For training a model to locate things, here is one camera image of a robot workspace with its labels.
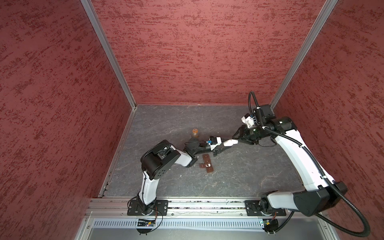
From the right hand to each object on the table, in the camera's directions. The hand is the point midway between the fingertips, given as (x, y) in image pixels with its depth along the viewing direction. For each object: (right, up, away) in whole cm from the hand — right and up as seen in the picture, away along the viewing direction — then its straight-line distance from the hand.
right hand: (234, 141), depth 71 cm
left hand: (-1, -2, +6) cm, 7 cm away
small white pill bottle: (-1, -1, +2) cm, 3 cm away
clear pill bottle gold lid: (-20, +2, +23) cm, 31 cm away
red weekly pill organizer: (-12, -17, +18) cm, 27 cm away
